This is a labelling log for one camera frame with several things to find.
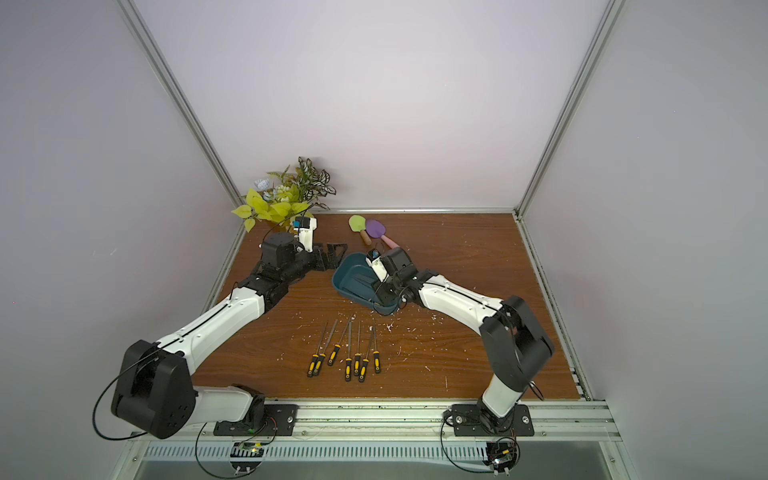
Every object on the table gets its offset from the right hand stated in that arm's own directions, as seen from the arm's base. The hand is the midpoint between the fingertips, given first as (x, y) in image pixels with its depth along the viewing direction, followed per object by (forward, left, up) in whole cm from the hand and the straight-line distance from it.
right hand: (380, 277), depth 88 cm
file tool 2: (-20, +16, -10) cm, 28 cm away
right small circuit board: (-41, -32, -13) cm, 53 cm away
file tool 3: (-18, +12, -11) cm, 24 cm away
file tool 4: (-21, +8, -11) cm, 25 cm away
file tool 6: (-21, +4, -11) cm, 24 cm away
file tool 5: (-20, +6, -10) cm, 23 cm away
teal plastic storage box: (+6, +10, -11) cm, 16 cm away
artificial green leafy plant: (+26, +33, +10) cm, 43 cm away
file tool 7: (-19, +1, -11) cm, 22 cm away
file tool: (-20, +18, -10) cm, 29 cm away
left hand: (+4, +11, +12) cm, 16 cm away
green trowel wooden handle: (+33, +12, -11) cm, 37 cm away
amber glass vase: (+20, +34, 0) cm, 39 cm away
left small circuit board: (-44, +32, -15) cm, 56 cm away
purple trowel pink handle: (+29, +4, -11) cm, 31 cm away
